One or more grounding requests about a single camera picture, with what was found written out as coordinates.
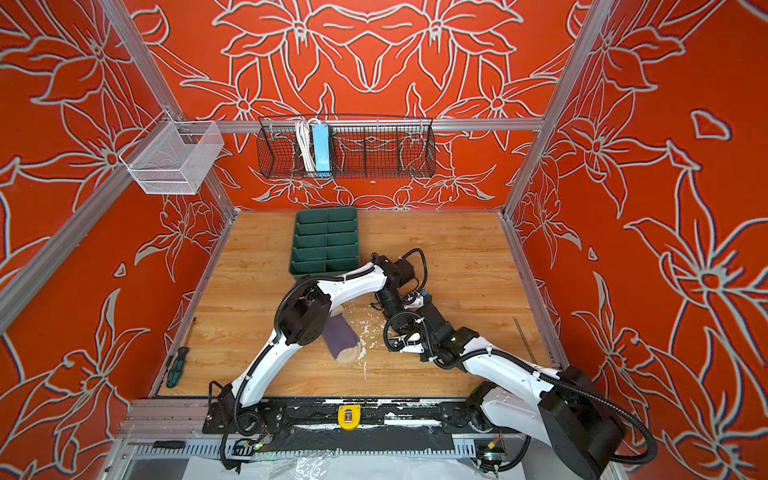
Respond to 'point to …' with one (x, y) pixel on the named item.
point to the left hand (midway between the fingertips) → (410, 336)
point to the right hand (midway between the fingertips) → (415, 330)
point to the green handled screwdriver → (177, 366)
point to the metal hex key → (524, 340)
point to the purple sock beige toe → (341, 337)
